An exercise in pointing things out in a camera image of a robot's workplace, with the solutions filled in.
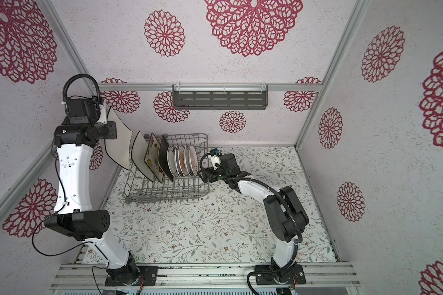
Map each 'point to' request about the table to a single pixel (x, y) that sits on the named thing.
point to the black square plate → (163, 158)
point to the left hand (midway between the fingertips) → (107, 131)
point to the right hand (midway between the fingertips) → (203, 168)
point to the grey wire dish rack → (138, 189)
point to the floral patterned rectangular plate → (151, 157)
